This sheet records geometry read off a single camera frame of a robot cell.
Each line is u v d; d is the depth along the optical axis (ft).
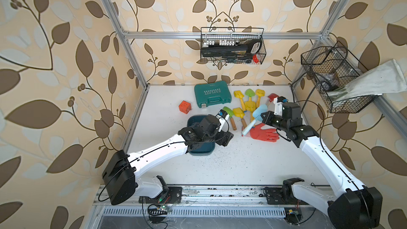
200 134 1.90
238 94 3.73
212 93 3.57
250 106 3.43
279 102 2.35
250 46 2.76
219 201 2.42
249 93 3.77
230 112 3.40
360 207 1.23
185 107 3.34
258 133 3.08
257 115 2.69
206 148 2.85
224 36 2.98
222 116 2.21
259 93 3.78
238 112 3.34
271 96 3.77
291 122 1.95
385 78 1.88
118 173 1.32
